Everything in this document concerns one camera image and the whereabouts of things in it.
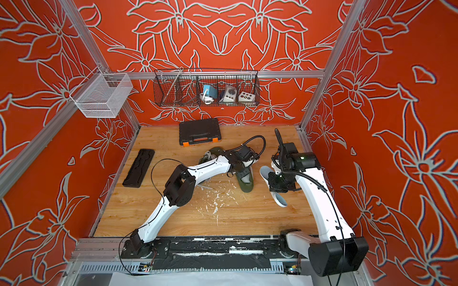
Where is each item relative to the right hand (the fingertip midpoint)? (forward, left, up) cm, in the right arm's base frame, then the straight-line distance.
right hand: (268, 187), depth 71 cm
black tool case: (+44, +36, -12) cm, 58 cm away
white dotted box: (+48, +8, +11) cm, 50 cm away
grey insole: (-7, -2, +6) cm, 9 cm away
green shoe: (+11, +7, -16) cm, 20 cm away
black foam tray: (+14, +68, -17) cm, 71 cm away
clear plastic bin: (+45, +84, +14) cm, 96 cm away
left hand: (+21, +8, -17) cm, 27 cm away
